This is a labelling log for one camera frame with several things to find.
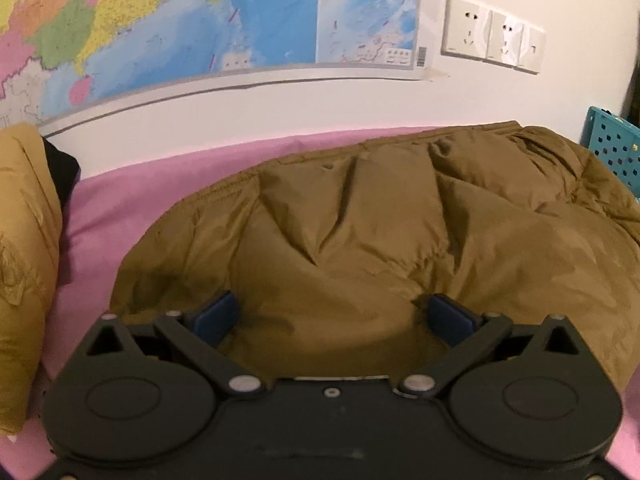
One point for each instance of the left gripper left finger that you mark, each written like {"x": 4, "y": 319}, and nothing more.
{"x": 213, "y": 321}

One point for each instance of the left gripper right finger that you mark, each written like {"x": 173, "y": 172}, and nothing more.
{"x": 448, "y": 320}

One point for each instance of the dark brown puffer jacket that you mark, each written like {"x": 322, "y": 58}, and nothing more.
{"x": 331, "y": 254}

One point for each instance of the pink bed sheet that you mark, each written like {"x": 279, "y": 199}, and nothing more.
{"x": 106, "y": 217}

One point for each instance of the mustard yellow puffer jacket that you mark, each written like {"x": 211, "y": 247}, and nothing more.
{"x": 31, "y": 226}

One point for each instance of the black garment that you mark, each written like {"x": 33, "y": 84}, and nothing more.
{"x": 64, "y": 170}

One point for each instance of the teal plastic storage basket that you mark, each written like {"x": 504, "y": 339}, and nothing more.
{"x": 616, "y": 143}

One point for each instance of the white wall socket panel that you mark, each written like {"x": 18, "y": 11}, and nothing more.
{"x": 478, "y": 32}

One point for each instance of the colourful wall map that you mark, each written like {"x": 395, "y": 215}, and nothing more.
{"x": 61, "y": 55}

